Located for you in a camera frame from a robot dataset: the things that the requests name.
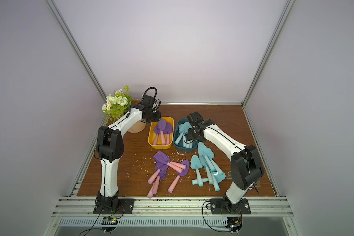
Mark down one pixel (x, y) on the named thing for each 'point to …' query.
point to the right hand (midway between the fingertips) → (193, 131)
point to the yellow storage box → (170, 120)
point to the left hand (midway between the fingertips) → (162, 117)
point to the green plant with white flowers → (118, 104)
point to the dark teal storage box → (180, 140)
